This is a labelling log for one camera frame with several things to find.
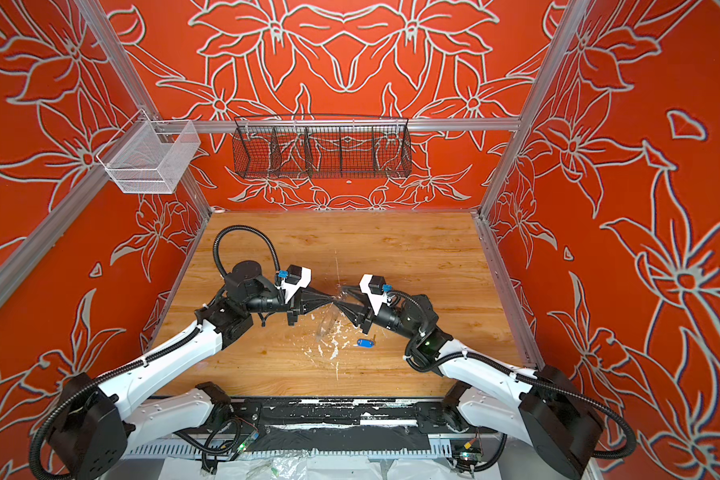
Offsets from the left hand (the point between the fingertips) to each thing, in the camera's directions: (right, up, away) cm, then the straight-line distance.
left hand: (330, 297), depth 67 cm
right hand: (+1, 0, 0) cm, 1 cm away
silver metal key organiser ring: (+2, 0, +2) cm, 3 cm away
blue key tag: (+8, -17, +18) cm, 26 cm away
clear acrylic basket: (-60, +40, +25) cm, 76 cm away
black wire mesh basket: (-6, +45, +31) cm, 55 cm away
